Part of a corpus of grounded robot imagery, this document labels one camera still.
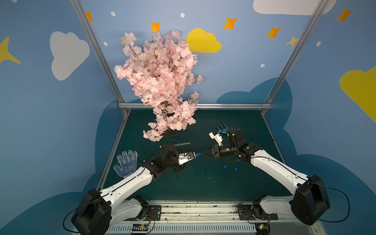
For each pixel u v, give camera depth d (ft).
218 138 2.40
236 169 2.93
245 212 2.45
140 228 2.40
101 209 1.29
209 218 2.41
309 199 1.36
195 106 2.57
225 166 2.97
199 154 2.46
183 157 2.22
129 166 3.02
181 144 3.31
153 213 2.45
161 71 2.21
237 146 2.05
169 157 2.07
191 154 2.22
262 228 2.40
